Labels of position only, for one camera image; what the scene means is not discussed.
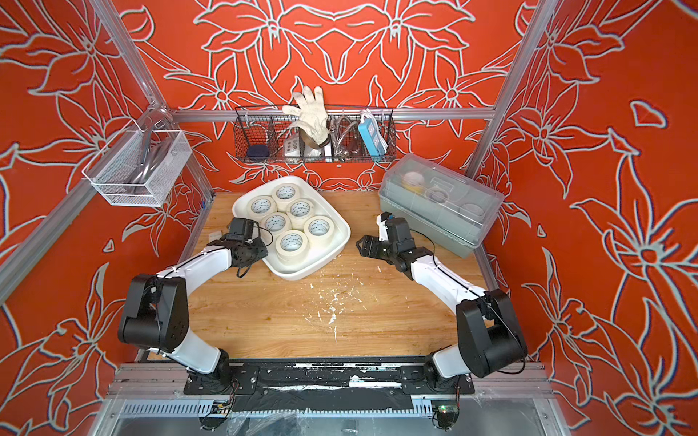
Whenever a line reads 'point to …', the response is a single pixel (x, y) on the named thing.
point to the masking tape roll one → (261, 206)
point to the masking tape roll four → (301, 208)
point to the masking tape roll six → (319, 231)
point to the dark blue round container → (258, 152)
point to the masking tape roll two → (286, 193)
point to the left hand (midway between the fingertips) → (262, 248)
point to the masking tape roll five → (292, 247)
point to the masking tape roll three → (276, 222)
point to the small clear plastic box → (214, 236)
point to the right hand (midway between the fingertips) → (359, 243)
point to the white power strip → (292, 149)
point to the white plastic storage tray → (301, 227)
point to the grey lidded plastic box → (441, 207)
